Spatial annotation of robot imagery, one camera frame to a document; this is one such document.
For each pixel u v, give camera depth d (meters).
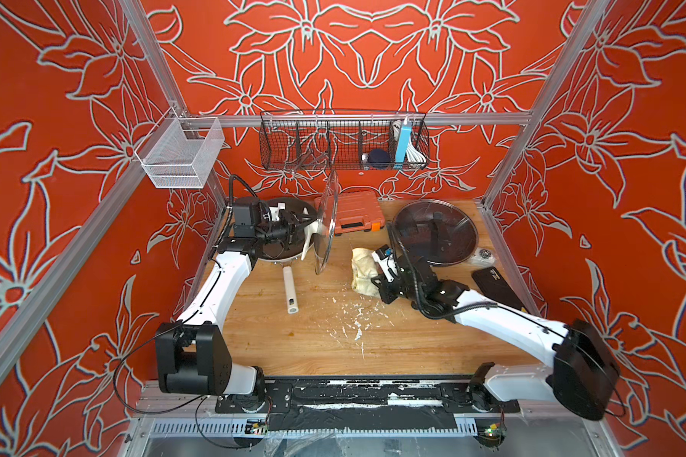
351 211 1.10
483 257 0.97
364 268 0.78
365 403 0.73
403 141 0.86
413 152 0.92
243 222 0.62
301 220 0.78
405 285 0.68
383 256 0.70
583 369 0.40
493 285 0.95
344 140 0.98
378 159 0.95
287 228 0.69
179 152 0.93
